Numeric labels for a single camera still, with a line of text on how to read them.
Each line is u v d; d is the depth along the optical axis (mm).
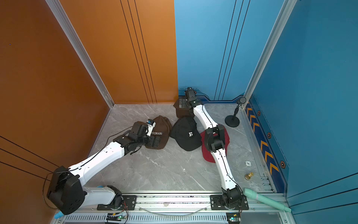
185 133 928
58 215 686
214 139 664
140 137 690
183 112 1169
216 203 725
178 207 726
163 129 984
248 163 870
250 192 738
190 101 833
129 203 731
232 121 1073
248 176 804
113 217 725
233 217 710
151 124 752
